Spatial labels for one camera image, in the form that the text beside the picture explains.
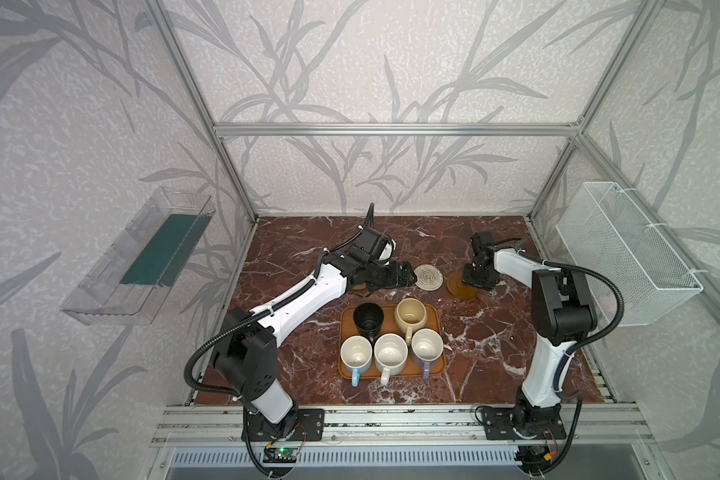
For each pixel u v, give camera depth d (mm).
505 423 735
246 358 433
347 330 887
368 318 867
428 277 1019
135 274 647
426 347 858
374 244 643
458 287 990
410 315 909
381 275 704
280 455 716
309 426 737
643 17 710
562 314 526
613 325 494
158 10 697
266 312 458
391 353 844
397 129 954
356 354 843
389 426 753
